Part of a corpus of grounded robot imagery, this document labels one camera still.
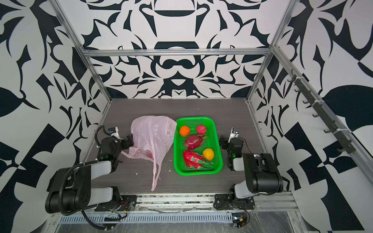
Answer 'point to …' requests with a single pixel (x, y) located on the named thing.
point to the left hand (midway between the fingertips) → (122, 134)
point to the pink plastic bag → (152, 137)
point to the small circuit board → (239, 219)
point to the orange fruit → (184, 131)
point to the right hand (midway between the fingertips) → (229, 134)
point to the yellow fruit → (208, 154)
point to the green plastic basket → (214, 143)
